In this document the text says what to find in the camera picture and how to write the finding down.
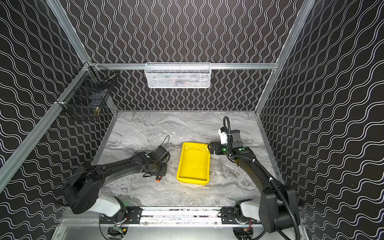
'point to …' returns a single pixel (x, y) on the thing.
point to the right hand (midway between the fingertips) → (217, 146)
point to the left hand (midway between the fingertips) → (167, 173)
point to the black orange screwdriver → (158, 178)
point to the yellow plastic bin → (194, 164)
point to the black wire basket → (88, 90)
